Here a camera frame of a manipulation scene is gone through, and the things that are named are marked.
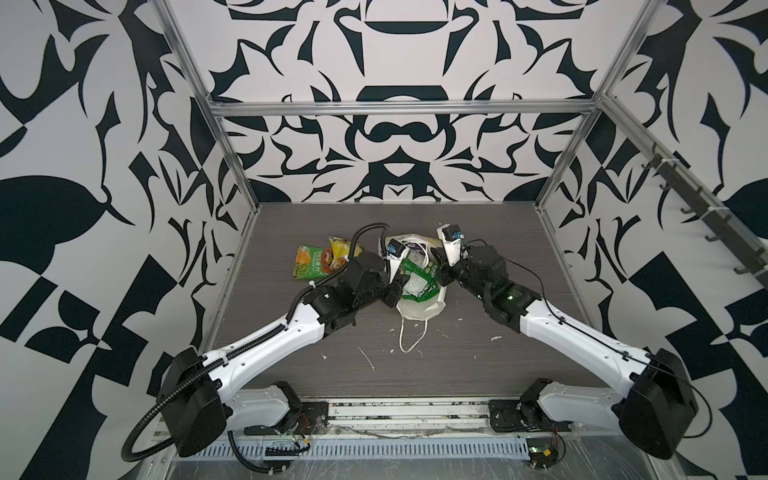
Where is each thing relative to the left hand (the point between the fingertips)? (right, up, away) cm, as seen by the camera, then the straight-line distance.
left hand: (407, 268), depth 74 cm
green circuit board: (+32, -43, -3) cm, 53 cm away
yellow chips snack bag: (-20, +3, +25) cm, 32 cm away
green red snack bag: (-29, -1, +25) cm, 39 cm away
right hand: (+8, +5, +3) cm, 10 cm away
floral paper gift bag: (+6, -12, +9) cm, 16 cm away
